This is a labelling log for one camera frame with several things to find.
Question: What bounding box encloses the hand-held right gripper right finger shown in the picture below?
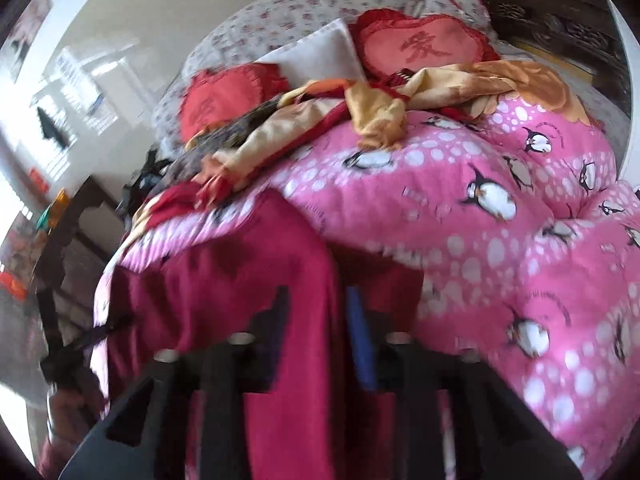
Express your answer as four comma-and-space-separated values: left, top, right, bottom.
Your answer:
345, 285, 584, 480

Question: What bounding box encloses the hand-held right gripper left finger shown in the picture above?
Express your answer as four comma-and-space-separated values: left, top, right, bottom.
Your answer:
60, 285, 292, 480

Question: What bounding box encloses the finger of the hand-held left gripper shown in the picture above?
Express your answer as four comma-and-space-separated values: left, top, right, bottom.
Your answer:
75, 311, 137, 350

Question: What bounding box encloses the dark red fleece sweater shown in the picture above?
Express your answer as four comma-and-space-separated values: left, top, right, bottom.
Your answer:
106, 189, 427, 480

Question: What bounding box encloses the person's left forearm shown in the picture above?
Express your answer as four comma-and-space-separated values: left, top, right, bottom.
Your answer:
37, 385, 106, 476

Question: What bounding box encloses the dark wooden table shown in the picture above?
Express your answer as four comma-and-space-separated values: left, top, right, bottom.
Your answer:
32, 174, 127, 363

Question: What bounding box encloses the orange and green table clutter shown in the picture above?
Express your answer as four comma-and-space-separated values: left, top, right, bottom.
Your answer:
37, 189, 72, 232

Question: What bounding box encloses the red knit garment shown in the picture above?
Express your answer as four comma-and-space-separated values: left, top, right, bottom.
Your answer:
145, 179, 227, 227

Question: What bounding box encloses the black metal stand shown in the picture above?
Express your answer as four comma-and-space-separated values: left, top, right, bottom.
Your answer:
121, 146, 172, 212

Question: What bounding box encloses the pink penguin print blanket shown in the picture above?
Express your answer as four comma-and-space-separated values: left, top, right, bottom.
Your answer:
92, 102, 640, 480

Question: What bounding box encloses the dark hanging cloth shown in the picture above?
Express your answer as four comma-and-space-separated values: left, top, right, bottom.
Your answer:
37, 107, 67, 149

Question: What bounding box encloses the dark furry cloth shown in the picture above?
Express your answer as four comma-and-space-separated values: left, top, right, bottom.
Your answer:
184, 99, 282, 163

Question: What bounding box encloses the orange yellow blanket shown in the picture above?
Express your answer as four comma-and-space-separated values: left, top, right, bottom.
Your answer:
184, 60, 594, 212

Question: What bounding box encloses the red heart pillow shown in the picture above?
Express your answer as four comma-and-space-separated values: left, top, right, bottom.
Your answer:
179, 66, 292, 145
349, 9, 502, 83

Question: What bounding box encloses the white pillow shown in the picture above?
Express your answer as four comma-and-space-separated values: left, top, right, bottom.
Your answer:
254, 18, 369, 87

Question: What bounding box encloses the dark carved wooden headboard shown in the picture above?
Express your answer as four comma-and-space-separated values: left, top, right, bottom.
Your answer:
451, 0, 632, 117

